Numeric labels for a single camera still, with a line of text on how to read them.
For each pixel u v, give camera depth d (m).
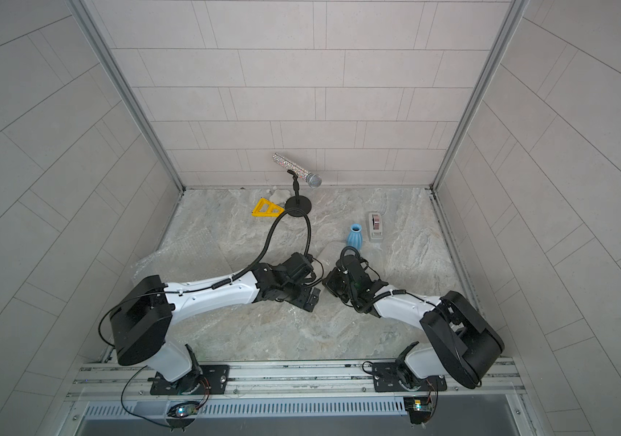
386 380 0.71
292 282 0.64
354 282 0.67
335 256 0.87
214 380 0.71
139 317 0.45
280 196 1.11
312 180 0.89
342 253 0.68
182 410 0.65
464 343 0.42
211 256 0.94
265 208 1.09
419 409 0.68
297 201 1.08
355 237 0.91
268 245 0.62
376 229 0.99
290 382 0.72
